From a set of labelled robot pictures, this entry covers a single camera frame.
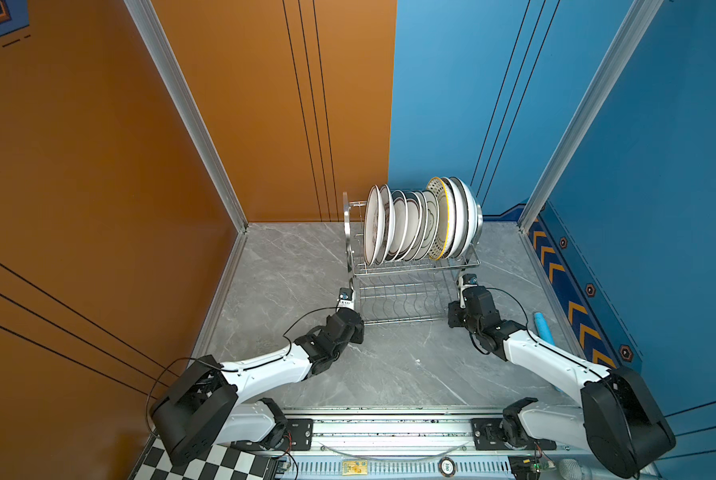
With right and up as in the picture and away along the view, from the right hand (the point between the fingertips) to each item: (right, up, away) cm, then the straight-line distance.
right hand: (449, 305), depth 89 cm
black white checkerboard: (-57, -31, -23) cm, 69 cm away
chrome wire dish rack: (-11, +3, +5) cm, 13 cm away
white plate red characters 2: (-18, +24, +1) cm, 30 cm away
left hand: (-27, -2, -3) cm, 27 cm away
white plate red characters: (-23, +23, -11) cm, 34 cm away
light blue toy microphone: (+29, -7, 0) cm, 30 cm away
